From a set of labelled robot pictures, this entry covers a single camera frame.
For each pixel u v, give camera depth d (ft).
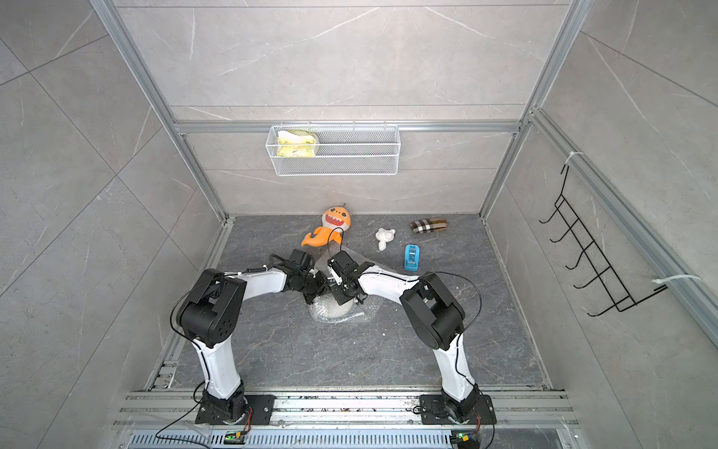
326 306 2.89
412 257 3.40
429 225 3.70
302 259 2.68
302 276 2.75
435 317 1.68
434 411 2.40
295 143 2.88
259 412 2.40
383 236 3.60
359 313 2.89
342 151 3.31
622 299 1.90
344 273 2.45
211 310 1.68
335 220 3.52
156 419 2.40
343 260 2.53
